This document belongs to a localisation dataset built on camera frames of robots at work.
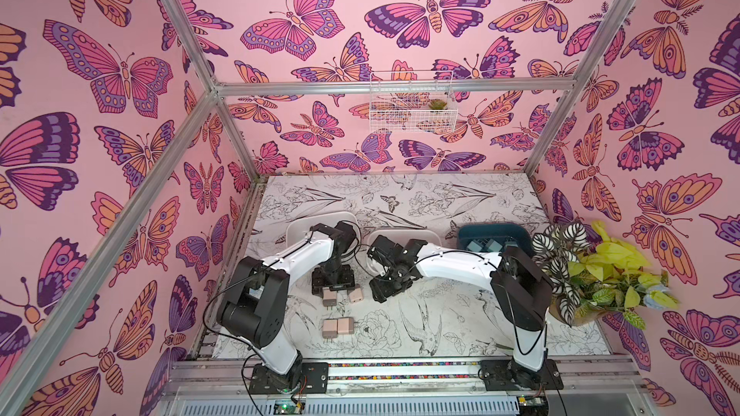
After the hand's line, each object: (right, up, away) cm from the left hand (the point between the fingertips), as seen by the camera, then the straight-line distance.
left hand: (342, 290), depth 86 cm
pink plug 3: (-3, -9, -6) cm, 11 cm away
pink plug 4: (+2, -9, -5) cm, 10 cm away
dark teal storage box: (+55, +15, +17) cm, 59 cm away
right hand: (+12, 0, 0) cm, 12 cm away
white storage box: (+19, +14, +15) cm, 28 cm away
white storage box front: (-15, +19, +12) cm, 27 cm away
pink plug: (-3, -2, -1) cm, 4 cm away
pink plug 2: (+4, -2, 0) cm, 5 cm away
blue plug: (+43, +12, +9) cm, 45 cm away
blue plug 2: (+50, +12, +11) cm, 52 cm away
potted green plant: (+59, +10, -21) cm, 64 cm away
